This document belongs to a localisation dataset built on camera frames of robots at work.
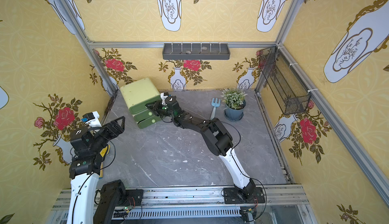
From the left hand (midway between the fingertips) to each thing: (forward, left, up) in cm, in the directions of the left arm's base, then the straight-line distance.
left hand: (120, 120), depth 73 cm
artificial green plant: (+19, -60, -7) cm, 63 cm away
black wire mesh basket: (+15, -88, +2) cm, 89 cm away
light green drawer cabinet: (+20, -3, -4) cm, 21 cm away
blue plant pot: (+16, -61, -20) cm, 66 cm away
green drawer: (+13, -6, -6) cm, 15 cm away
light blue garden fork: (+28, -51, -23) cm, 62 cm away
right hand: (+10, -7, -6) cm, 14 cm away
